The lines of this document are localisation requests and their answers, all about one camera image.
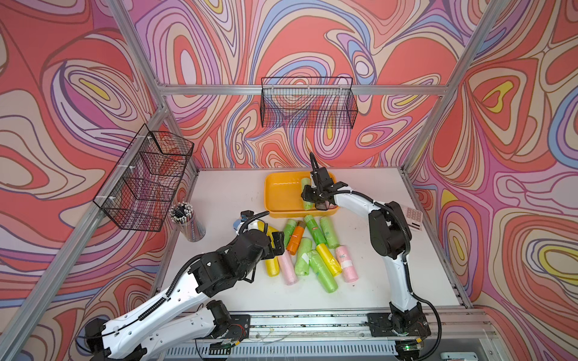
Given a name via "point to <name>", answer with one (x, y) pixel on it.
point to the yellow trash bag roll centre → (333, 262)
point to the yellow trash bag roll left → (272, 266)
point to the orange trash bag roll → (296, 237)
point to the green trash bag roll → (302, 265)
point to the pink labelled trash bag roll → (348, 270)
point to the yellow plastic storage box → (283, 195)
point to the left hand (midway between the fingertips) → (277, 238)
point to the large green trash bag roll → (327, 283)
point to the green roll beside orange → (290, 227)
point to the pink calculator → (414, 217)
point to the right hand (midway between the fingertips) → (304, 199)
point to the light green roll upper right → (331, 238)
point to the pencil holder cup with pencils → (183, 213)
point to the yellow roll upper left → (269, 230)
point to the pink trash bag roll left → (288, 268)
